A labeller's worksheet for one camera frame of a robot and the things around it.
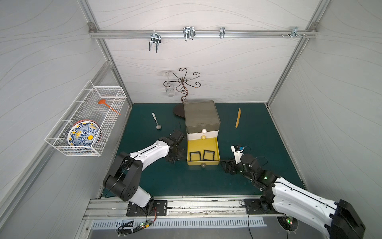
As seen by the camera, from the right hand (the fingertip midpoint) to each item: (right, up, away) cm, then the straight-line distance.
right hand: (226, 159), depth 82 cm
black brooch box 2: (-9, 0, +9) cm, 13 cm away
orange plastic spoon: (-67, +32, -4) cm, 74 cm away
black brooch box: (-17, 0, +9) cm, 19 cm away
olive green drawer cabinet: (-13, +24, +6) cm, 28 cm away
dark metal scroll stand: (-25, +41, +2) cm, 48 cm away
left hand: (-27, 0, +7) cm, 28 cm away
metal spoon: (-44, +17, +24) cm, 53 cm away
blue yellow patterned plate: (-64, +17, -19) cm, 69 cm away
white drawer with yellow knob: (-5, +13, +11) cm, 18 cm away
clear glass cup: (-35, +43, +19) cm, 58 cm away
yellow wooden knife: (+18, +26, +33) cm, 45 cm away
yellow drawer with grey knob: (-14, +6, +9) cm, 18 cm away
